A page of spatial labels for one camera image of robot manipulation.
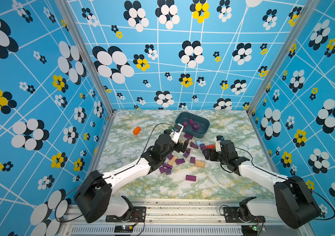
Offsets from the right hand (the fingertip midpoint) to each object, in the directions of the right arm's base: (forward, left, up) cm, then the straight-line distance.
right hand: (210, 151), depth 90 cm
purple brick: (+27, +10, -3) cm, 29 cm away
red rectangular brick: (+6, -2, -5) cm, 8 cm away
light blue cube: (+9, +6, -4) cm, 11 cm away
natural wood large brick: (-7, +7, -4) cm, 10 cm away
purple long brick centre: (-4, +19, -6) cm, 21 cm away
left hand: (+1, +17, +17) cm, 24 cm away
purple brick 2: (+22, +7, -2) cm, 23 cm away
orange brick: (+18, +50, -3) cm, 53 cm away
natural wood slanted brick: (-5, +24, -5) cm, 25 cm away
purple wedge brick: (+7, +9, -5) cm, 13 cm away
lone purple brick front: (-15, +13, -6) cm, 20 cm away
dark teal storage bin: (+24, 0, -3) cm, 25 cm away
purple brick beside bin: (+15, +13, -5) cm, 21 cm away
